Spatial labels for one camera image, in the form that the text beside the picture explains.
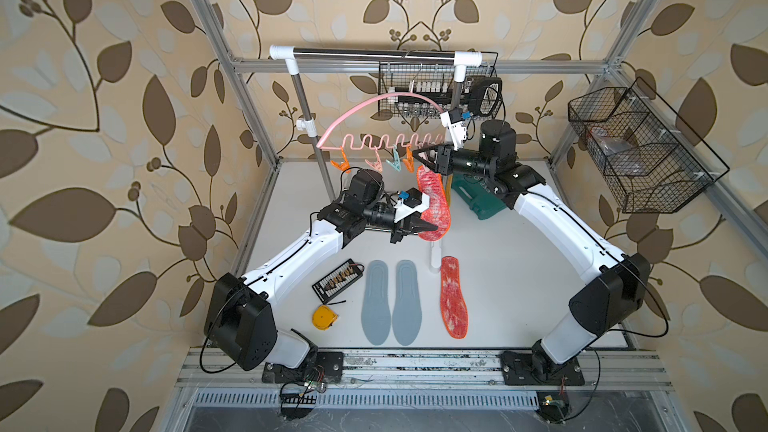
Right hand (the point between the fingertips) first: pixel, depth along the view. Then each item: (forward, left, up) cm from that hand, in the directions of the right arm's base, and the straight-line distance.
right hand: (416, 152), depth 72 cm
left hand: (-16, -4, -8) cm, 18 cm away
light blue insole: (-26, +12, -36) cm, 46 cm away
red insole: (-24, -10, -37) cm, 45 cm away
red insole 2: (-15, -4, -4) cm, 16 cm away
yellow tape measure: (-27, +27, -35) cm, 52 cm away
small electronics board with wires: (-49, -31, -39) cm, 69 cm away
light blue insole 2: (-27, +3, -36) cm, 46 cm away
